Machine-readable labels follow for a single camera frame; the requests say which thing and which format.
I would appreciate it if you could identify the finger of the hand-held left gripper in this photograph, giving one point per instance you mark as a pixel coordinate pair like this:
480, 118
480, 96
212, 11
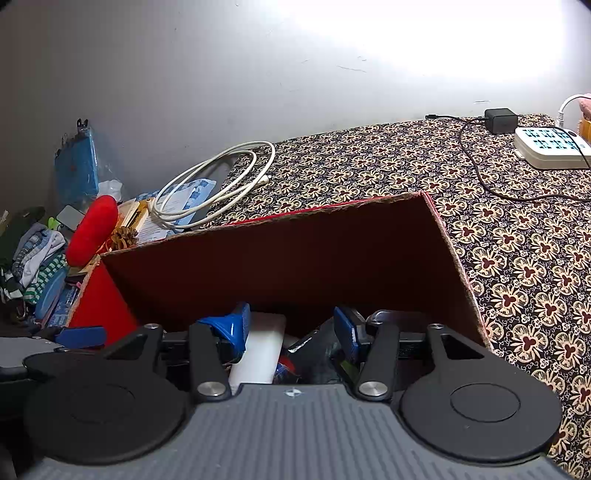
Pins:
81, 335

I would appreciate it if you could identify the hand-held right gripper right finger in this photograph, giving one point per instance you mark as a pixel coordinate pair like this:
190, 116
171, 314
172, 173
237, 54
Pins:
346, 332

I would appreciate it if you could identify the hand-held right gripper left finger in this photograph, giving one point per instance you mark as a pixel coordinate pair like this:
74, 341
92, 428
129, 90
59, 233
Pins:
235, 327

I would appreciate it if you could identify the white tube with blue cap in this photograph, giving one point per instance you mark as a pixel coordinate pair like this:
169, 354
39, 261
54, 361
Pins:
258, 350

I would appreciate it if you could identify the red cardboard box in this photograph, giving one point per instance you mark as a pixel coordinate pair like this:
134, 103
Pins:
277, 258

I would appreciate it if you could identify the blue patterned towel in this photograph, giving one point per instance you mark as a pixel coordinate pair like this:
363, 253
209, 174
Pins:
67, 307

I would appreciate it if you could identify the blue oval case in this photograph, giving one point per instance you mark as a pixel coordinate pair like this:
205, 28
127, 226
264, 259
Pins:
51, 295

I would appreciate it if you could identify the green checked cloth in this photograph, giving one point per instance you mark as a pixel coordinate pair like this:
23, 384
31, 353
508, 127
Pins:
46, 277

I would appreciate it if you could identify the pile of clothes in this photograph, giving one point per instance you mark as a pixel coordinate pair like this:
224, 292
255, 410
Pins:
37, 249

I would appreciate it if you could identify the red plush cushion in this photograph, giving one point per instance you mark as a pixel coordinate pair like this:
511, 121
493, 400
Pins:
92, 230

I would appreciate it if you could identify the small pine cone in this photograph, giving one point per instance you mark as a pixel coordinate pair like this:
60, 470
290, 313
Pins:
124, 237

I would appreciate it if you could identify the green plastic item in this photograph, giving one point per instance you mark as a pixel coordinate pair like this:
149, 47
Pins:
54, 223

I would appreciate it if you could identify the small grey device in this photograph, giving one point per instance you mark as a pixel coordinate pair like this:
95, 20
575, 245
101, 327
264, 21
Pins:
70, 217

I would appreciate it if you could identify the dark green cloth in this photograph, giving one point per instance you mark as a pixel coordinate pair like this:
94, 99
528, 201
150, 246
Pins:
18, 226

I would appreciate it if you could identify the tan book stack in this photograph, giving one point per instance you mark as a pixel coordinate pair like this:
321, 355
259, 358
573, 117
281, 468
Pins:
134, 212

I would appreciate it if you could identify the blue white pamphlet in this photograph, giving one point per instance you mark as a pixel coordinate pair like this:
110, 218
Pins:
194, 189

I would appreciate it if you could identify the clear plastic bag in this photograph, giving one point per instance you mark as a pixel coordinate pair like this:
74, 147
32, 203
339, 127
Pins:
111, 189

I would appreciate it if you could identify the blue packet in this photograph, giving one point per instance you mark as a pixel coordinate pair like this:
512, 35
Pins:
76, 170

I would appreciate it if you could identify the white power strip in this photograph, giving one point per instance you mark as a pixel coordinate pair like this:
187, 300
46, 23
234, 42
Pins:
549, 152

